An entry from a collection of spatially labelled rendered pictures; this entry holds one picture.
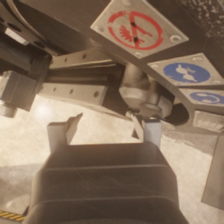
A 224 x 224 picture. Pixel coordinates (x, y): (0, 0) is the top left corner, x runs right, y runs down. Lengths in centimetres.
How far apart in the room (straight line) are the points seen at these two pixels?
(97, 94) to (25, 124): 90
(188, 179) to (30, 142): 93
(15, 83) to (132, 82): 32
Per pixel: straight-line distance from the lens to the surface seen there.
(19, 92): 46
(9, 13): 48
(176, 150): 95
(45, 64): 46
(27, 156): 110
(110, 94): 25
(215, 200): 106
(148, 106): 16
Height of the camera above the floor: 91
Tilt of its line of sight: 80 degrees down
